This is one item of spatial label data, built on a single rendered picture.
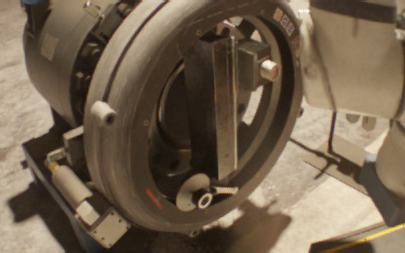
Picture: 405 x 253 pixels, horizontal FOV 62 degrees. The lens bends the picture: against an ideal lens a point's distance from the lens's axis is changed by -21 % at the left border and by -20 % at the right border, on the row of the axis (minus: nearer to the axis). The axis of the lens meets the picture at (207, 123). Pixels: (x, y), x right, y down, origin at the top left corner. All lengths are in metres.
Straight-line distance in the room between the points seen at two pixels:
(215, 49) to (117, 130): 0.27
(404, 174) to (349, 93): 0.20
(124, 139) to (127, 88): 0.11
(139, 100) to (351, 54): 0.45
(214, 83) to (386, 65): 0.48
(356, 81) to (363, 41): 0.06
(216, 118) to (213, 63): 0.14
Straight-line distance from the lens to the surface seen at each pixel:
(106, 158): 0.86
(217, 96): 0.94
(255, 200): 1.68
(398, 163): 0.68
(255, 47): 0.94
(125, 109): 0.81
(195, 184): 1.04
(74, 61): 1.14
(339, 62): 0.55
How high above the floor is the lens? 1.16
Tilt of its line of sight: 33 degrees down
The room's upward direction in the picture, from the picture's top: 1 degrees counter-clockwise
